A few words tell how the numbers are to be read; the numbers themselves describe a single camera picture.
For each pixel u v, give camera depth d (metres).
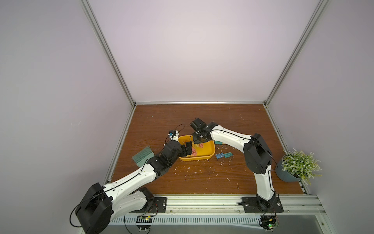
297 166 0.69
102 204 0.40
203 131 0.68
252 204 0.73
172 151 0.60
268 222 0.68
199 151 0.92
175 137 0.72
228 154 0.89
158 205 0.73
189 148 0.75
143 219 0.71
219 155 0.89
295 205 0.73
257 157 0.51
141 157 0.90
